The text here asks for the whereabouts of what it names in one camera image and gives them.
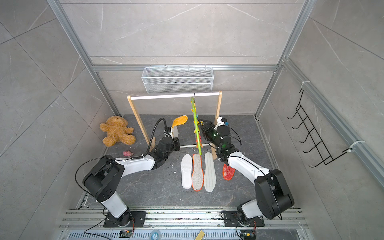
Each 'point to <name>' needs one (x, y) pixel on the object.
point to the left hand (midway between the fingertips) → (179, 136)
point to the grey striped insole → (210, 178)
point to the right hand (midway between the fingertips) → (199, 122)
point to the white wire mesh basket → (178, 79)
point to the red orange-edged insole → (228, 172)
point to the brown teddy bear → (116, 126)
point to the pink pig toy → (127, 153)
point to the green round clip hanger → (197, 132)
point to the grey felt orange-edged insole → (197, 176)
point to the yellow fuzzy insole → (181, 120)
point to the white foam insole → (186, 166)
